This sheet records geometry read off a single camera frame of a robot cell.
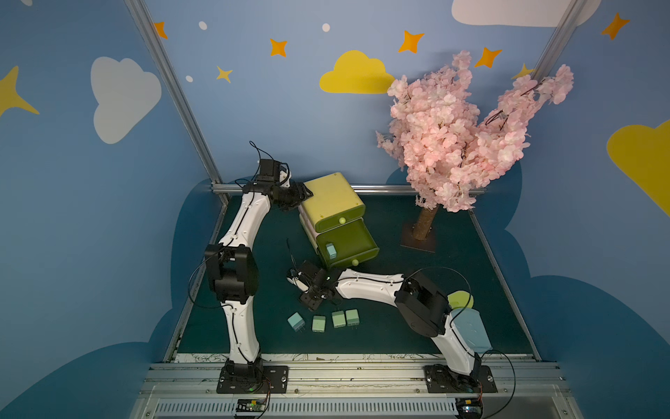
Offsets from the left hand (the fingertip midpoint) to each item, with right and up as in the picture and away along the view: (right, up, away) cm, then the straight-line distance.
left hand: (306, 193), depth 92 cm
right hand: (+2, -35, -1) cm, 35 cm away
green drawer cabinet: (+10, -10, -4) cm, 15 cm away
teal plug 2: (-2, -43, -9) cm, 44 cm away
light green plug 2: (+12, -42, -8) cm, 45 cm away
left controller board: (-13, -62, -21) cm, 67 cm away
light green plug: (+5, -43, -9) cm, 45 cm away
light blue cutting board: (+55, -44, -8) cm, 71 cm away
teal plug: (+9, -20, -2) cm, 22 cm away
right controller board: (+49, -63, -20) cm, 82 cm away
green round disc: (+55, -38, -1) cm, 67 cm away
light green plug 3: (+16, -42, -8) cm, 45 cm away
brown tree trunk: (+45, -11, +7) cm, 47 cm away
